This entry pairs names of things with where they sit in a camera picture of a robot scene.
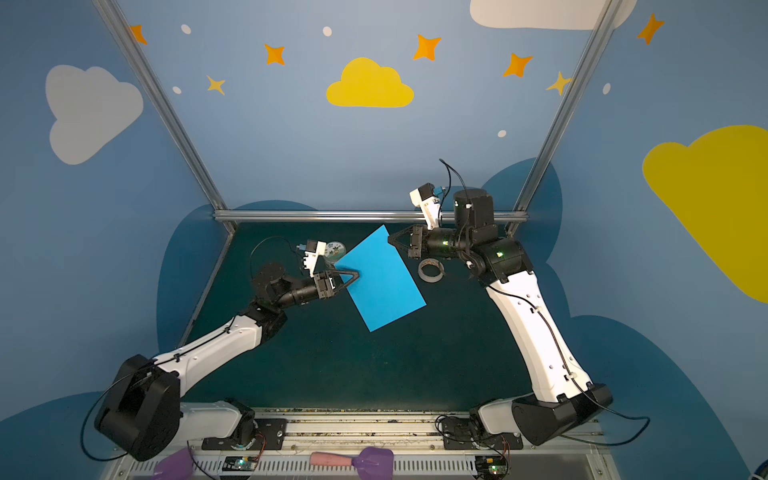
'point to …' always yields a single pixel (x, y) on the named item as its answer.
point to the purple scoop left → (176, 466)
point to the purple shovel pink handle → (375, 463)
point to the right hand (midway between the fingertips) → (391, 237)
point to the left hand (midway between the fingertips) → (356, 281)
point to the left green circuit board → (240, 463)
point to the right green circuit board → (490, 464)
